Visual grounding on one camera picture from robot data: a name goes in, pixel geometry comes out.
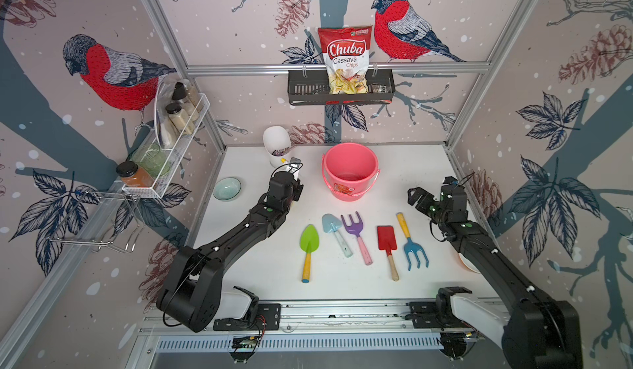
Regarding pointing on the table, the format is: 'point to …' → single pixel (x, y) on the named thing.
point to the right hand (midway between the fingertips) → (417, 192)
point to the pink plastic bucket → (349, 170)
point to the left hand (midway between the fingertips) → (293, 169)
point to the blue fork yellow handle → (410, 246)
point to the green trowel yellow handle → (309, 244)
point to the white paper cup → (277, 143)
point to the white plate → (468, 263)
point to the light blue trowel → (331, 224)
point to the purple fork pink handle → (357, 228)
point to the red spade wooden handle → (386, 241)
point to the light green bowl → (227, 189)
